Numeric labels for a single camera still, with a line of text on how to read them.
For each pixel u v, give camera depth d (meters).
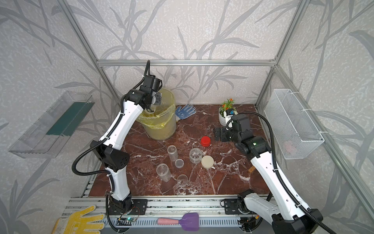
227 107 0.97
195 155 0.92
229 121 0.61
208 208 0.75
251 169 0.85
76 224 0.69
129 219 0.71
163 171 0.75
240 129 0.51
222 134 0.63
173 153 0.84
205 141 0.99
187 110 1.16
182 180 0.83
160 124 0.84
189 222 0.70
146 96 0.57
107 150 0.47
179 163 0.89
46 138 0.63
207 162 0.90
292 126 0.63
